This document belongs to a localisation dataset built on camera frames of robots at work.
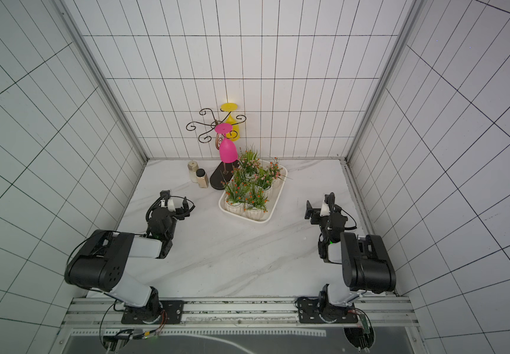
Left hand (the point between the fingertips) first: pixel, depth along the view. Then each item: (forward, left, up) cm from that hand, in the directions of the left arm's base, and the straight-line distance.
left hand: (174, 200), depth 94 cm
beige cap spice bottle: (+18, -5, +3) cm, 19 cm away
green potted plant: (+17, -32, +6) cm, 37 cm away
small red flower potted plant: (+12, -44, +7) cm, 46 cm away
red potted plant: (+1, -27, +5) cm, 28 cm away
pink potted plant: (+8, -39, +7) cm, 41 cm away
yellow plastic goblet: (+16, -27, +24) cm, 39 cm away
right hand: (0, -64, +3) cm, 64 cm away
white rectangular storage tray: (-3, -42, +6) cm, 42 cm away
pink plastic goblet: (+18, -23, +14) cm, 33 cm away
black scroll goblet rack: (+22, -18, -5) cm, 29 cm away
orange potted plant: (-3, -35, +3) cm, 36 cm away
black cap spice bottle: (+13, -10, 0) cm, 16 cm away
